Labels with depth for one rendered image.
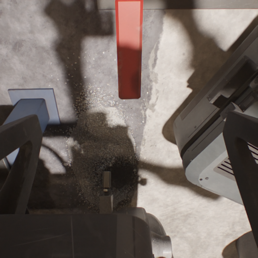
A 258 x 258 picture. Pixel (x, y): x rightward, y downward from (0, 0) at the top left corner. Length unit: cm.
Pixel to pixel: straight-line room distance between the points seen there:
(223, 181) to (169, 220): 65
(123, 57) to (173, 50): 53
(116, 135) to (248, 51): 48
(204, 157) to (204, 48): 31
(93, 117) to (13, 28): 35
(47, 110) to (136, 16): 66
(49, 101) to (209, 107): 48
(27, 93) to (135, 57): 64
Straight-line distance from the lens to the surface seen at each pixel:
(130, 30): 19
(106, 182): 62
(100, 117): 81
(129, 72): 20
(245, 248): 150
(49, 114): 83
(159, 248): 45
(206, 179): 66
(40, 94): 80
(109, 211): 59
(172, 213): 123
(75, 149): 91
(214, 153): 61
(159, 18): 69
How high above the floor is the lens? 67
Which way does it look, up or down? 53 degrees down
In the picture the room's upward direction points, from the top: 178 degrees clockwise
